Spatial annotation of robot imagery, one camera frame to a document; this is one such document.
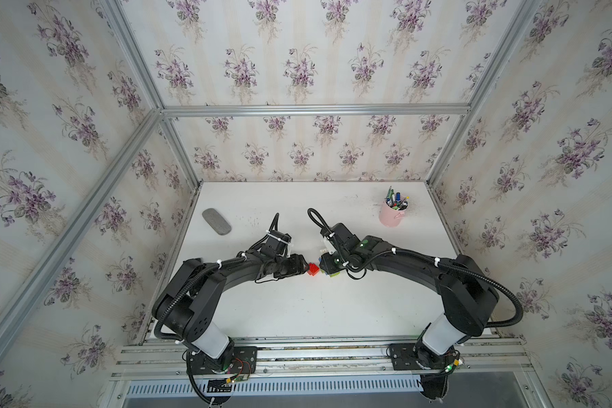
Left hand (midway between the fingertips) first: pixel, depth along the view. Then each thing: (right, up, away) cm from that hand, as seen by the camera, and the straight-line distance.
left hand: (304, 269), depth 90 cm
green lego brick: (+10, +1, -10) cm, 14 cm away
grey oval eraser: (-37, +17, +14) cm, 43 cm away
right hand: (+8, +3, -3) cm, 9 cm away
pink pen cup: (+34, +21, +6) cm, 41 cm away
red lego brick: (+3, 0, -2) cm, 4 cm away
